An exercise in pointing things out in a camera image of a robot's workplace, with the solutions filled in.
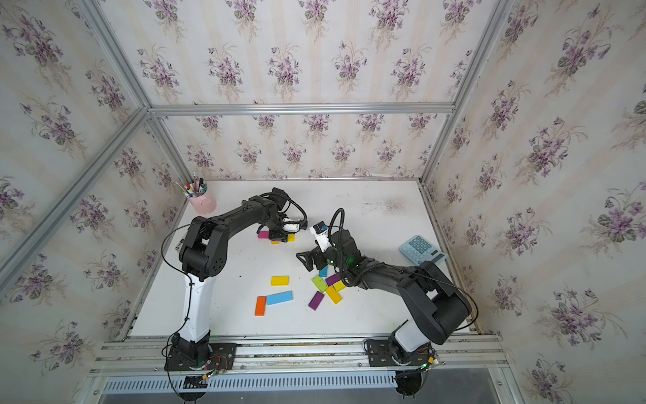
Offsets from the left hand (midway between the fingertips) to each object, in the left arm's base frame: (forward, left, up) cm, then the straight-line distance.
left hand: (284, 231), depth 102 cm
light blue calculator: (-10, -53, +2) cm, 54 cm away
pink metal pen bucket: (+9, +33, +7) cm, 35 cm away
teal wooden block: (-18, -17, +1) cm, 25 cm away
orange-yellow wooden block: (-6, +3, +2) cm, 7 cm away
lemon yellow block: (-24, -22, +1) cm, 32 cm away
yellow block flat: (-21, 0, 0) cm, 21 cm away
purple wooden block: (-28, -14, +1) cm, 32 cm away
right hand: (-14, -12, +10) cm, 21 cm away
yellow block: (-6, -4, +5) cm, 9 cm away
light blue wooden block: (-27, -1, -1) cm, 27 cm away
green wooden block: (-22, -15, 0) cm, 27 cm away
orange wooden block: (-31, +5, 0) cm, 31 cm away
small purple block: (-21, -20, +1) cm, 29 cm away
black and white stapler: (-9, +39, +3) cm, 40 cm away
